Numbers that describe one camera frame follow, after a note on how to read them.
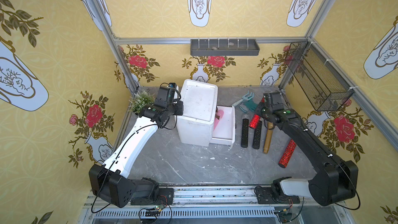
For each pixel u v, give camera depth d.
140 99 0.87
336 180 0.39
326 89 0.65
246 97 1.14
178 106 0.69
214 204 0.73
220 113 1.02
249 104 1.07
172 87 0.68
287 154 0.82
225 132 0.96
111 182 0.38
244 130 0.94
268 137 0.93
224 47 0.92
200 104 0.81
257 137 0.92
